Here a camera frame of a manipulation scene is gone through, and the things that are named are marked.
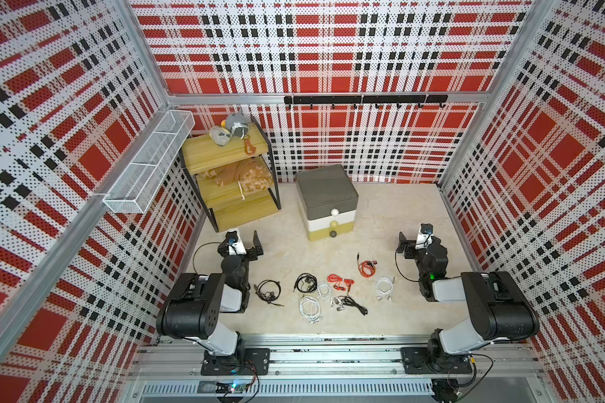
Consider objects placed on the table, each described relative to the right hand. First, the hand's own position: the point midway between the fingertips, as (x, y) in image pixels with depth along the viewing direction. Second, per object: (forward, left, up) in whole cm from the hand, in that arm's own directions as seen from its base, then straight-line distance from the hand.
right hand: (416, 231), depth 92 cm
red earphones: (-15, +30, -9) cm, 34 cm away
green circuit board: (-47, +61, -7) cm, 77 cm away
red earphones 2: (-10, +19, -10) cm, 23 cm away
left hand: (-2, +63, +3) cm, 63 cm away
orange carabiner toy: (+19, +61, +24) cm, 68 cm away
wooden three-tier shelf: (+20, +78, -8) cm, 81 cm away
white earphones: (-17, +13, -9) cm, 24 cm away
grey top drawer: (+11, +34, +11) cm, 38 cm away
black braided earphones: (-16, +41, -9) cm, 45 cm away
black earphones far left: (-21, +55, -8) cm, 59 cm away
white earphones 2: (-26, +40, -8) cm, 48 cm away
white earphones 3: (-19, +35, -9) cm, 41 cm away
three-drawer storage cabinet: (+4, +32, -6) cm, 33 cm away
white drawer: (+4, +32, +2) cm, 32 cm away
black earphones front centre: (-22, +28, -9) cm, 37 cm away
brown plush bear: (+14, +62, +17) cm, 66 cm away
